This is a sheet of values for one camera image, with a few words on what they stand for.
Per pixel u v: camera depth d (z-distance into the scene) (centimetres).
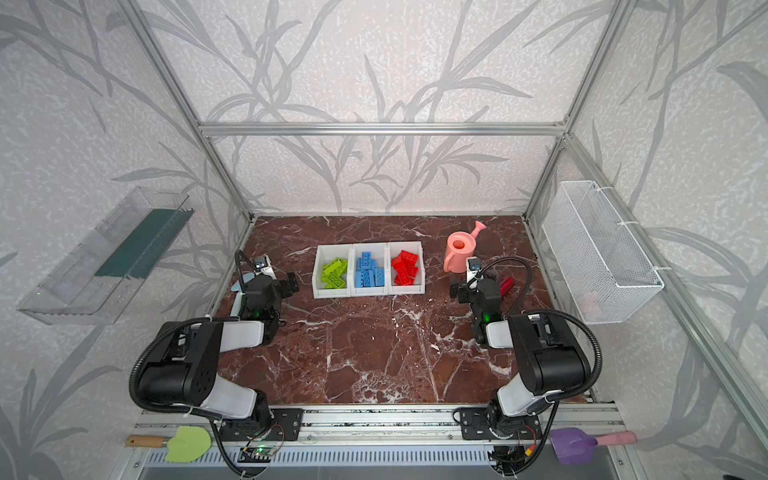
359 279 98
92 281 64
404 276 98
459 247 96
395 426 75
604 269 62
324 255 103
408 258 102
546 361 45
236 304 94
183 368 45
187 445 71
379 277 99
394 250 102
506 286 95
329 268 99
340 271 100
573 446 70
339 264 99
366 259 101
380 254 102
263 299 71
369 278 98
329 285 99
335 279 97
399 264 100
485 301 72
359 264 102
